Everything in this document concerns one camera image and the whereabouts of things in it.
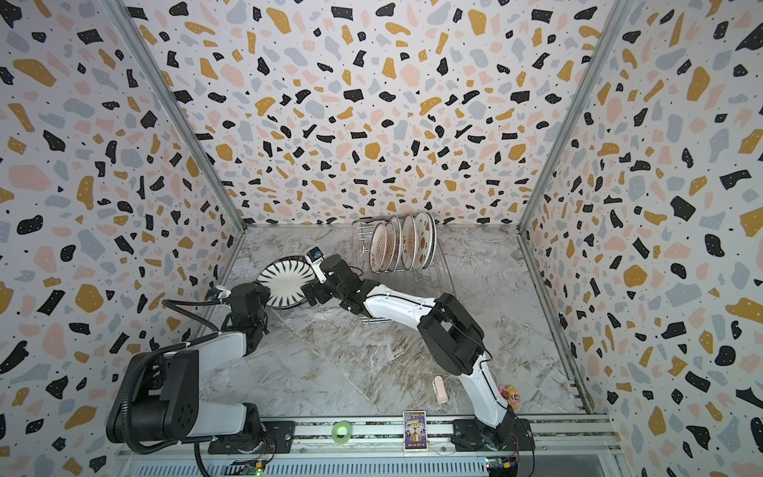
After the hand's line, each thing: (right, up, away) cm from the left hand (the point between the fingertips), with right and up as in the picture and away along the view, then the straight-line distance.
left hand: (260, 284), depth 90 cm
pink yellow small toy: (+72, -28, -12) cm, 78 cm away
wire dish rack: (+54, 0, +13) cm, 55 cm away
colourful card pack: (+46, -35, -17) cm, 61 cm away
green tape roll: (+28, -36, -15) cm, 48 cm away
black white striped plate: (+2, 0, +14) cm, 14 cm away
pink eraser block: (+53, -27, -11) cm, 61 cm away
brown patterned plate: (+35, +11, +16) cm, 40 cm away
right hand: (+17, +2, -3) cm, 18 cm away
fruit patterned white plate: (+51, +14, +10) cm, 54 cm away
